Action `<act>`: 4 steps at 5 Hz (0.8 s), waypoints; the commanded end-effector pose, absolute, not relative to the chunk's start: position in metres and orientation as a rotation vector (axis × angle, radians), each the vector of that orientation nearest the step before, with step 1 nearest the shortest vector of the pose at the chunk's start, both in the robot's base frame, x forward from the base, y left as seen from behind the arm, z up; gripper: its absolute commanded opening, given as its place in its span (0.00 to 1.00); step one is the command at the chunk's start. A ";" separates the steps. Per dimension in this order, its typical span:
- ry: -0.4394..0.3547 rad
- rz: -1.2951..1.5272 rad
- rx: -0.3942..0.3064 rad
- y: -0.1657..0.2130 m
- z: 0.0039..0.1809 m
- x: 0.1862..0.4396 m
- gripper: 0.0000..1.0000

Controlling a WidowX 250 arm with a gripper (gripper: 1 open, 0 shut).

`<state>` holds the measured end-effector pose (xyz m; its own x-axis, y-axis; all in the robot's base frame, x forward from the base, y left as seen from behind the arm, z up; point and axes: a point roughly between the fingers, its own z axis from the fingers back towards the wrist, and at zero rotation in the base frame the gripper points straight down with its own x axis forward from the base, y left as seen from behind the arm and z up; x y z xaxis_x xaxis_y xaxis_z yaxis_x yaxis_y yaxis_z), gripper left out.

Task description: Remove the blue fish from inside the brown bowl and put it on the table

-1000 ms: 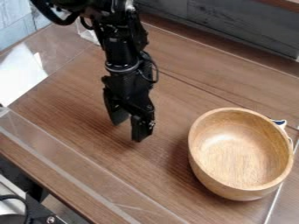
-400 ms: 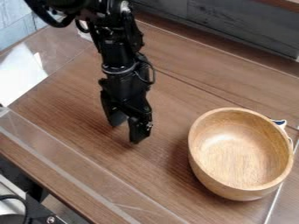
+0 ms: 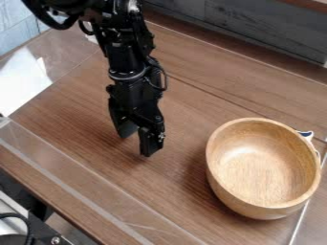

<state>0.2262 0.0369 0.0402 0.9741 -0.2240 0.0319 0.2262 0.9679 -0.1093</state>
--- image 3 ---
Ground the brown wooden bowl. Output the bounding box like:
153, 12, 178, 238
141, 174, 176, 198
205, 118, 321, 220

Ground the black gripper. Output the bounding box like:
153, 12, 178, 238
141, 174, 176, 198
106, 68, 165, 157

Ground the black metal table mount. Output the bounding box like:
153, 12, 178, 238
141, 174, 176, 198
0, 168, 86, 245

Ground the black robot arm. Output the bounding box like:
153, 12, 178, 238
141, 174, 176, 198
21, 0, 168, 157

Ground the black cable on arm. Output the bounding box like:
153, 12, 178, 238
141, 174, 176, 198
144, 56, 168, 92

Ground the clear acrylic front barrier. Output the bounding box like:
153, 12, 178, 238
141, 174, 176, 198
0, 118, 204, 245

